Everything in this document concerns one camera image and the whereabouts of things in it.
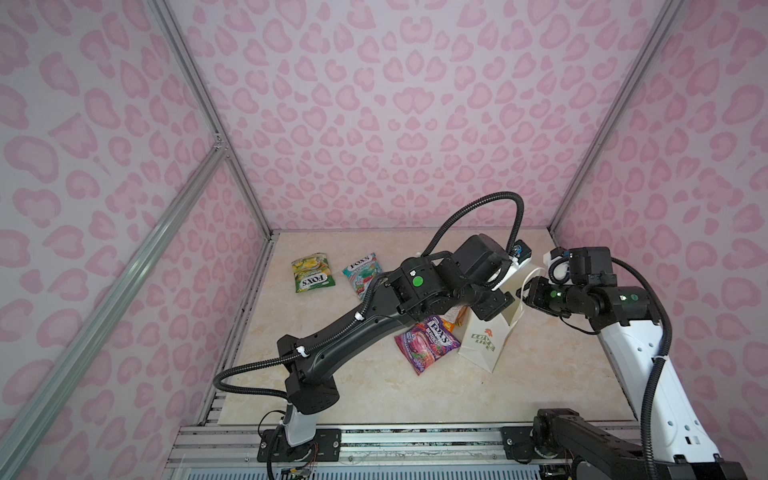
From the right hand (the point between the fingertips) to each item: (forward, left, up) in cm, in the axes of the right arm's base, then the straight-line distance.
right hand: (523, 291), depth 71 cm
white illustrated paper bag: (-6, +7, -16) cm, 19 cm away
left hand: (-5, +9, +11) cm, 15 cm away
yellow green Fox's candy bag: (+21, +60, -23) cm, 68 cm away
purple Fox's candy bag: (-4, +22, -22) cm, 31 cm away
